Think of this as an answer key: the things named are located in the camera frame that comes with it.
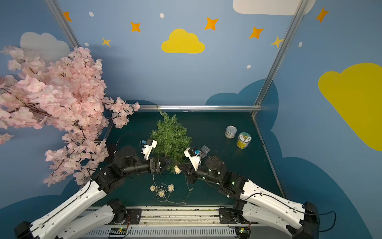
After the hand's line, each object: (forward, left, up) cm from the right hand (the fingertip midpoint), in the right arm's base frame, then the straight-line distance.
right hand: (182, 163), depth 66 cm
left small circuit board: (-25, +31, -28) cm, 49 cm away
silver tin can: (+36, -29, -21) cm, 51 cm away
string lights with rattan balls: (-6, +12, -24) cm, 28 cm away
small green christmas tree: (+10, +6, +3) cm, 12 cm away
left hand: (+2, +6, 0) cm, 6 cm away
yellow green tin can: (+27, -37, -18) cm, 49 cm away
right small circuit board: (-22, -31, -29) cm, 48 cm away
